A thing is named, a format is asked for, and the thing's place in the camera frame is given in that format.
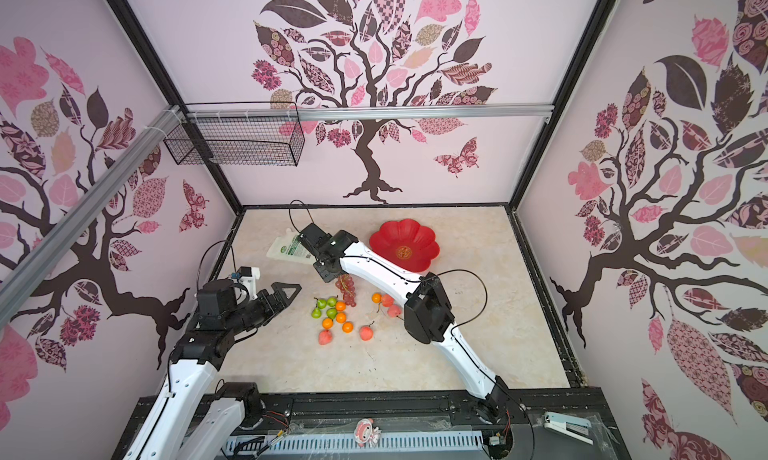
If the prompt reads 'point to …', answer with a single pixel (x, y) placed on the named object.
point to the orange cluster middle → (340, 317)
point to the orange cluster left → (327, 323)
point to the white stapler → (573, 427)
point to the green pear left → (316, 313)
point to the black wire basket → (239, 133)
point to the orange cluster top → (340, 305)
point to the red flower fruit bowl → (406, 243)
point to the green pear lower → (331, 312)
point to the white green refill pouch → (291, 247)
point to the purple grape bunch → (346, 284)
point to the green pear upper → (332, 300)
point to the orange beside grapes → (376, 297)
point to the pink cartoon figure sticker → (366, 433)
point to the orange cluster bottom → (347, 327)
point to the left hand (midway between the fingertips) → (295, 299)
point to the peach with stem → (394, 311)
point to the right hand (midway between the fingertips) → (334, 261)
